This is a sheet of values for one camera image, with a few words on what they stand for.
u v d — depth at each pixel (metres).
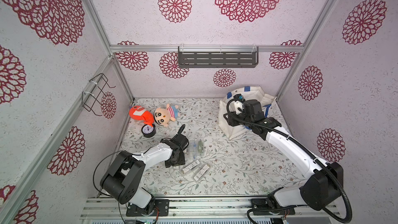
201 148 0.93
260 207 0.73
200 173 0.83
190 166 0.85
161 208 0.73
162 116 1.00
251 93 0.98
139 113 1.02
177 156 0.73
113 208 0.75
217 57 0.95
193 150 0.92
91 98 0.75
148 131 0.99
